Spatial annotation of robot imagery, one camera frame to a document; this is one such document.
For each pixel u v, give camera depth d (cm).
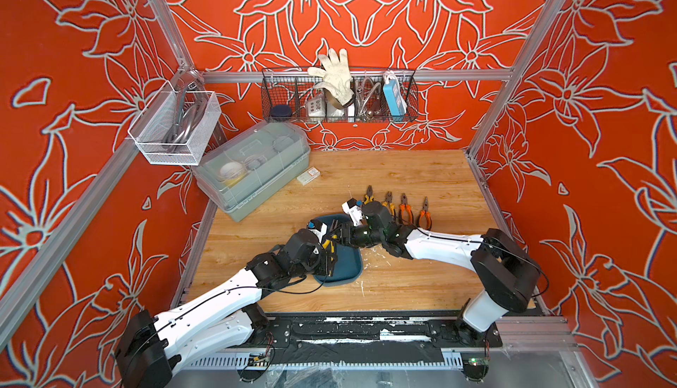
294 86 95
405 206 100
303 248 59
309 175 110
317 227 70
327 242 79
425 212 98
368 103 84
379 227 66
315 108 94
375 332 74
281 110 98
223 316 48
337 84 90
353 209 78
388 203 101
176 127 76
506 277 45
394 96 86
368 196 103
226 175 88
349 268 87
